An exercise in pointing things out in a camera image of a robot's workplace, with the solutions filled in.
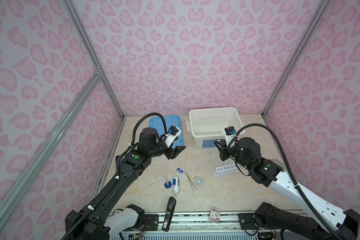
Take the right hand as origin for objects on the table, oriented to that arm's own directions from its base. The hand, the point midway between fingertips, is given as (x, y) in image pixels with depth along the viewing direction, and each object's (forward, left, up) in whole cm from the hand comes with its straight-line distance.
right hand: (216, 140), depth 71 cm
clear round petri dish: (+2, -41, -26) cm, 48 cm away
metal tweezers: (-10, +12, -28) cm, 32 cm away
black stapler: (-27, +23, -26) cm, 43 cm away
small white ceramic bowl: (-10, +7, -27) cm, 29 cm away
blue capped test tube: (-4, +18, -28) cm, 33 cm away
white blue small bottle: (-13, +20, -25) cm, 35 cm away
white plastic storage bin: (+31, +1, -24) cm, 39 cm away
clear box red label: (-27, 0, -25) cm, 37 cm away
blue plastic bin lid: (+35, +38, -30) cm, 60 cm away
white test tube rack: (-4, -8, -24) cm, 26 cm away
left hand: (0, +17, 0) cm, 17 cm away
